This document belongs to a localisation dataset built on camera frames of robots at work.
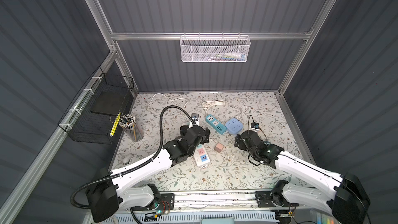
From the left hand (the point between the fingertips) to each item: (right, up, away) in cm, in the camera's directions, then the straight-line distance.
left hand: (199, 127), depth 78 cm
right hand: (+24, -8, +6) cm, 26 cm away
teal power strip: (+10, -1, +21) cm, 24 cm away
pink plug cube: (+11, -13, +12) cm, 21 cm away
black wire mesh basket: (-50, +6, -5) cm, 51 cm away
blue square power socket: (+22, -2, +20) cm, 30 cm away
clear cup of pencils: (-38, +2, +5) cm, 38 cm away
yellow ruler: (-38, +2, -8) cm, 39 cm away
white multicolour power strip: (+1, -17, +9) cm, 19 cm away
